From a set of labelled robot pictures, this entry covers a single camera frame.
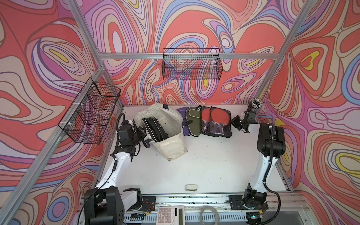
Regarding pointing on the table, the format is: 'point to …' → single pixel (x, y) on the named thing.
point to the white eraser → (191, 187)
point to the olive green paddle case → (194, 113)
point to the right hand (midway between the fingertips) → (230, 122)
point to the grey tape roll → (209, 207)
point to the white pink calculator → (171, 215)
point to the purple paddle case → (182, 111)
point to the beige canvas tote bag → (173, 146)
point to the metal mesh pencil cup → (254, 104)
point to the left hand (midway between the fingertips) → (147, 128)
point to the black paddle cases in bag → (154, 128)
